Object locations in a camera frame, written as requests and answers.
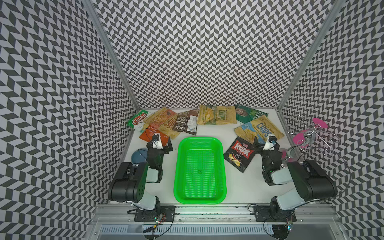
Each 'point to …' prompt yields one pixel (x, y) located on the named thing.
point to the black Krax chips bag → (240, 153)
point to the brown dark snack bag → (187, 121)
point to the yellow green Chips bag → (216, 115)
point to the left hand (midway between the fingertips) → (161, 138)
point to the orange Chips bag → (164, 119)
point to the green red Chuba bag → (137, 121)
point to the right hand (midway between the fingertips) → (263, 139)
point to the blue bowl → (139, 155)
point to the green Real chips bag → (246, 115)
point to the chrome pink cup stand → (309, 137)
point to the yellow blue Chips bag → (261, 127)
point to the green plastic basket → (200, 177)
